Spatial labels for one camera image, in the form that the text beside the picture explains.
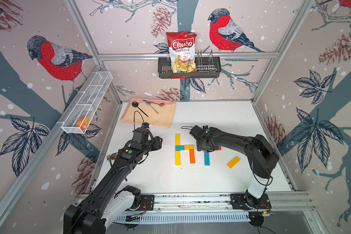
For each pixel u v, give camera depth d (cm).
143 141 61
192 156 90
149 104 118
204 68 95
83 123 65
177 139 98
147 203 73
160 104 118
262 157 48
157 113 114
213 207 73
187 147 93
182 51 81
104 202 42
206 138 66
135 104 118
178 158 90
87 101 79
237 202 73
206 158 88
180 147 94
